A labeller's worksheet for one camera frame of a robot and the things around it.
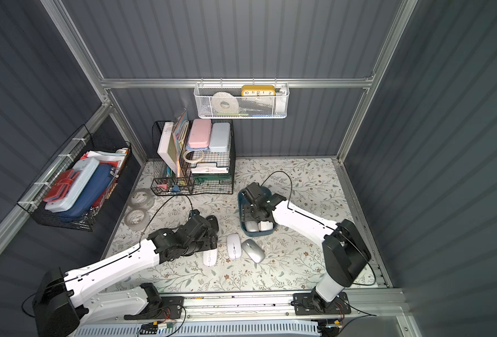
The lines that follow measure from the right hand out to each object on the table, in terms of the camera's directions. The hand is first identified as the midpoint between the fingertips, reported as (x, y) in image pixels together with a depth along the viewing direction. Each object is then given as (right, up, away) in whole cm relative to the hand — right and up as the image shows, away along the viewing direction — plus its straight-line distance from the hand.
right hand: (257, 216), depth 86 cm
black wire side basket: (-65, +28, -7) cm, 72 cm away
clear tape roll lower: (-56, -3, +11) cm, 57 cm away
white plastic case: (-57, +20, -17) cm, 63 cm away
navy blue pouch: (-52, +16, -17) cm, 57 cm away
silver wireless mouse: (-2, -14, 0) cm, 14 cm away
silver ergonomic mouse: (-2, -6, +7) cm, 9 cm away
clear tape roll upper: (-58, +5, +18) cm, 61 cm away
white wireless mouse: (-10, -13, 0) cm, 16 cm away
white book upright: (-39, +28, +3) cm, 48 cm away
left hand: (-18, -8, -7) cm, 21 cm away
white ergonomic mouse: (+4, -5, +5) cm, 8 cm away
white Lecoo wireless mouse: (-19, -16, -4) cm, 25 cm away
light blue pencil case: (-17, +35, +12) cm, 41 cm away
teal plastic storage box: (-7, -2, +5) cm, 9 cm away
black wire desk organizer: (-27, +26, +8) cm, 38 cm away
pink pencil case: (-26, +36, +10) cm, 46 cm away
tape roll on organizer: (-28, +23, +5) cm, 37 cm away
